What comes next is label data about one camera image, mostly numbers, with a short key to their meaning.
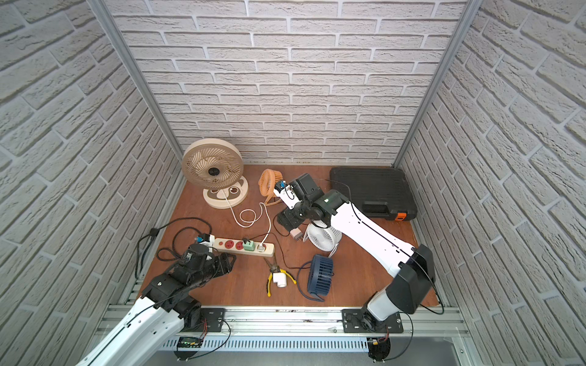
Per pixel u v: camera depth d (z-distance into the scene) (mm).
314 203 551
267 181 1001
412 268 409
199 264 619
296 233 922
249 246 833
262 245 850
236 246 876
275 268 847
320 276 738
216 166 855
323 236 841
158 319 522
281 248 926
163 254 878
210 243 724
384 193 1066
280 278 814
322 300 762
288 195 643
